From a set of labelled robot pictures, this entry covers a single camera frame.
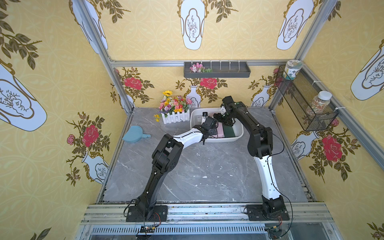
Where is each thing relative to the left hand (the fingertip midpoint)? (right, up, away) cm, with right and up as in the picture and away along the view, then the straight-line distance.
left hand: (201, 127), depth 103 cm
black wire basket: (+59, +21, -12) cm, 63 cm away
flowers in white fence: (-19, +12, -2) cm, 23 cm away
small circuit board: (-28, -49, -30) cm, 64 cm away
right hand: (+15, +5, +2) cm, 15 cm away
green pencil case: (+19, -3, +2) cm, 19 cm away
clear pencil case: (-3, +5, +4) cm, 7 cm away
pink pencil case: (+13, -3, 0) cm, 13 cm away
